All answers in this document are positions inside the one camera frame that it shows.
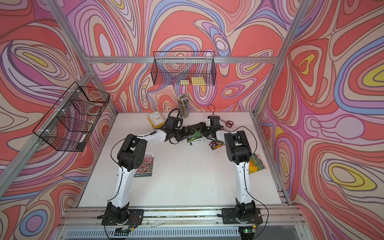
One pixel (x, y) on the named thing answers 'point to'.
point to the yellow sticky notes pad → (198, 81)
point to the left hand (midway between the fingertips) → (193, 134)
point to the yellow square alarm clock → (156, 119)
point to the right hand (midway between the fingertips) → (195, 131)
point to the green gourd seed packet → (194, 139)
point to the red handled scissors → (228, 123)
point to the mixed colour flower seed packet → (216, 144)
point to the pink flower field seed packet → (146, 169)
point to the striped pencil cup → (183, 101)
